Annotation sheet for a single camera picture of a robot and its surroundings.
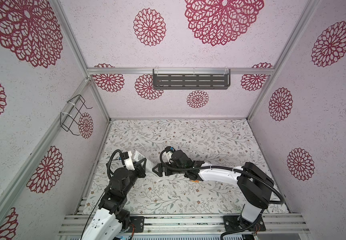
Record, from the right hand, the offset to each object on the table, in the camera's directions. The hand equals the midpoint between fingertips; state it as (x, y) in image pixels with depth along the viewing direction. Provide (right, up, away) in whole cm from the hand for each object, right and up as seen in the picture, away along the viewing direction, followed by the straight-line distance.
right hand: (157, 166), depth 81 cm
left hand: (-6, +3, -3) cm, 8 cm away
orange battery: (+22, -10, +7) cm, 25 cm away
